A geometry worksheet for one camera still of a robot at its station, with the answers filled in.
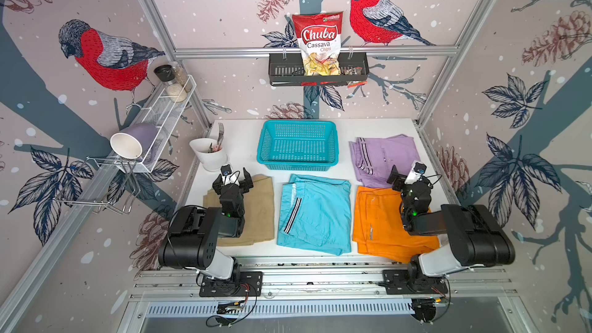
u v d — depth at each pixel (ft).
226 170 2.50
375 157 3.41
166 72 2.55
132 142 1.98
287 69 3.51
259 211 2.88
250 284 2.39
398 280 2.40
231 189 2.55
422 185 2.46
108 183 1.96
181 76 2.80
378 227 2.74
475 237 1.47
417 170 2.50
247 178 2.79
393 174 2.76
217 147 3.30
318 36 2.62
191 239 1.47
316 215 2.81
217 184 2.65
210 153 3.12
